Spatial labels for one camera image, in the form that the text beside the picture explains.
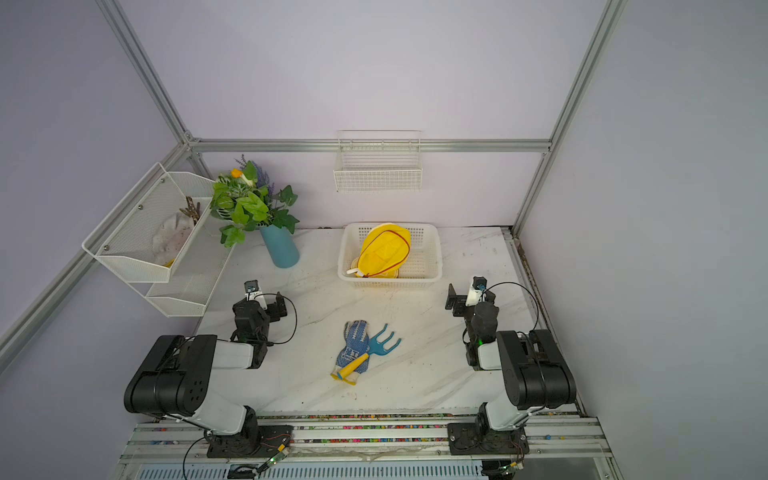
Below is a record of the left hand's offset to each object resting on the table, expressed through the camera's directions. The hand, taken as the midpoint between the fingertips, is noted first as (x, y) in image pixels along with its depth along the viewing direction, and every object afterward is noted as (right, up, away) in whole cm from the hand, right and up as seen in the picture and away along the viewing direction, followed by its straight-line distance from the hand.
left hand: (265, 295), depth 93 cm
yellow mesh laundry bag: (+38, +15, +12) cm, 42 cm away
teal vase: (+3, +17, +8) cm, 19 cm away
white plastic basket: (+52, +8, +15) cm, 54 cm away
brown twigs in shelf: (-15, +25, -11) cm, 31 cm away
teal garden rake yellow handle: (+36, -15, -4) cm, 39 cm away
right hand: (+64, +2, -1) cm, 64 cm away
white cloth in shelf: (-19, +17, -15) cm, 30 cm away
